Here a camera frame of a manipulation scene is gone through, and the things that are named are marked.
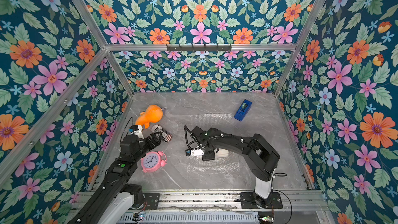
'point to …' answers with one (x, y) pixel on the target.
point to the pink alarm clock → (153, 161)
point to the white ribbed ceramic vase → (221, 153)
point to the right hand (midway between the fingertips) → (209, 147)
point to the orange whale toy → (153, 114)
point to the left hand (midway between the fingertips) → (159, 134)
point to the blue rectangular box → (243, 110)
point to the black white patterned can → (166, 136)
